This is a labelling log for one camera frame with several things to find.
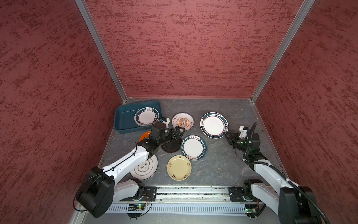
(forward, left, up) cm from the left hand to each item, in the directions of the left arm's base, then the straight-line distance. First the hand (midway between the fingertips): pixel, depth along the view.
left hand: (181, 134), depth 82 cm
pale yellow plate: (-15, +1, -15) cm, 21 cm away
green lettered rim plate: (-2, -9, -15) cm, 17 cm away
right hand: (+1, -25, -2) cm, 25 cm away
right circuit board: (-35, -37, -15) cm, 53 cm away
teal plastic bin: (+20, +44, -13) cm, 50 cm away
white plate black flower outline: (-17, +21, -14) cm, 30 cm away
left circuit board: (-35, +23, -16) cm, 45 cm away
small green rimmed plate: (+8, -21, -1) cm, 22 cm away
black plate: (-2, +5, -13) cm, 14 cm away
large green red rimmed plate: (+25, +29, -16) cm, 42 cm away
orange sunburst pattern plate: (+21, -2, -15) cm, 26 cm away
